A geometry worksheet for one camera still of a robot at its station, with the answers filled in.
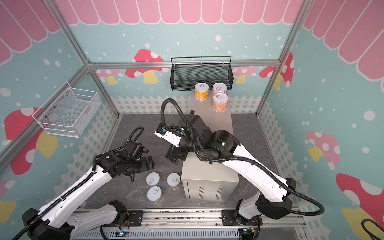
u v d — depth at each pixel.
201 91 0.76
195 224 0.74
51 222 0.38
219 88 0.76
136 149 0.59
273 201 0.39
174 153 0.49
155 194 0.77
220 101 0.72
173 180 0.81
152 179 0.81
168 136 0.48
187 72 0.94
